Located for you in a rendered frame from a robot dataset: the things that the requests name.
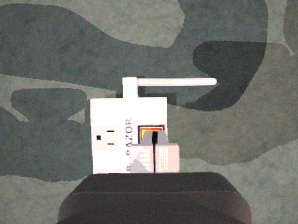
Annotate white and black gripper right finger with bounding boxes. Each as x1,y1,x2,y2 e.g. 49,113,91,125
155,130,179,173

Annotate white power strip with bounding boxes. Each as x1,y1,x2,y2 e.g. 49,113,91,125
91,77,217,174

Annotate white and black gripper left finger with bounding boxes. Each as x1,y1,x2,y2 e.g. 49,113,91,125
129,131,155,173

